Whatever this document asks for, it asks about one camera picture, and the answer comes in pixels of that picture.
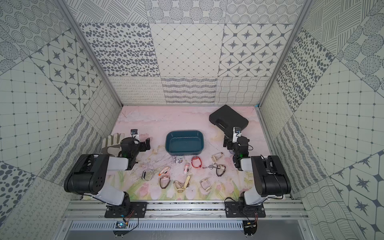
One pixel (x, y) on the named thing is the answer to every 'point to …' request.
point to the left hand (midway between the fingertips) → (145, 138)
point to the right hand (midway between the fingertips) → (233, 137)
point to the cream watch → (205, 184)
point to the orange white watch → (164, 171)
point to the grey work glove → (111, 144)
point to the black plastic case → (225, 118)
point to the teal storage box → (182, 142)
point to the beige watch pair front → (180, 186)
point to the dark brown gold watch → (220, 169)
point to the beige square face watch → (216, 157)
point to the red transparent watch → (196, 162)
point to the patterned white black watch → (148, 175)
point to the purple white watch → (178, 159)
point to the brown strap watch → (164, 182)
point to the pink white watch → (186, 168)
